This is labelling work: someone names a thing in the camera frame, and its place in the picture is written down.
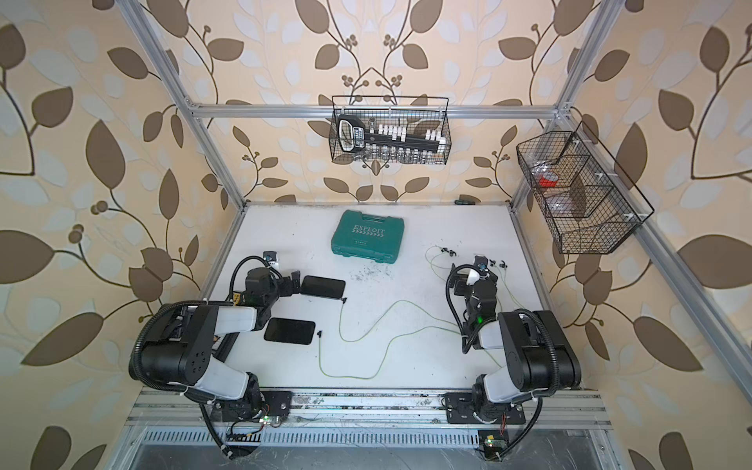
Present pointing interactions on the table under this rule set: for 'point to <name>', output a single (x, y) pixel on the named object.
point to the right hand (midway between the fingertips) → (470, 267)
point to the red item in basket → (543, 182)
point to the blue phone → (323, 287)
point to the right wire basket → (589, 203)
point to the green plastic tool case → (367, 237)
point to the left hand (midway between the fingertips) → (278, 270)
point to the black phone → (290, 331)
